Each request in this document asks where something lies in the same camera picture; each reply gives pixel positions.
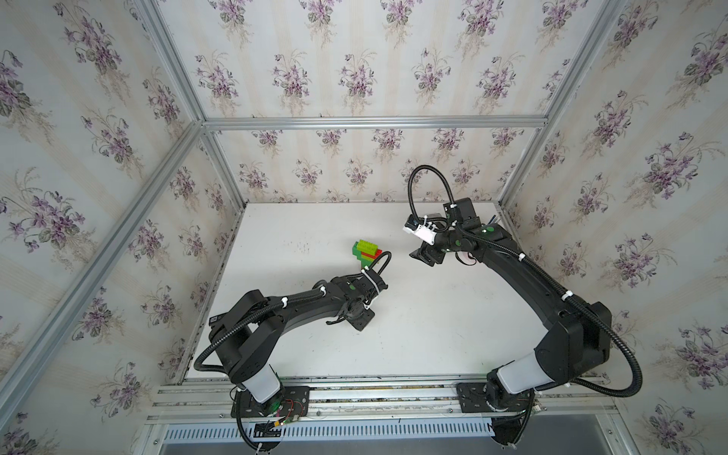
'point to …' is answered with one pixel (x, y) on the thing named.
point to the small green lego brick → (355, 250)
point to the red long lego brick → (377, 254)
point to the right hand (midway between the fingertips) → (423, 241)
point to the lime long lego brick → (367, 247)
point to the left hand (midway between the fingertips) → (361, 316)
